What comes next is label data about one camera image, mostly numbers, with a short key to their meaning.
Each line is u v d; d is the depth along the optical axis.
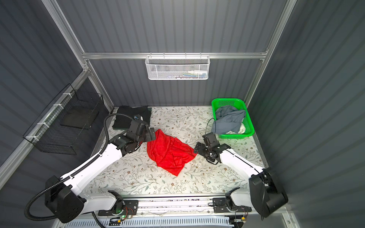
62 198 0.38
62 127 0.73
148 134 0.72
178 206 0.76
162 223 0.76
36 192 0.38
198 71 0.85
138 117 0.71
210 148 0.65
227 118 0.96
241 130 1.02
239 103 1.14
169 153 0.89
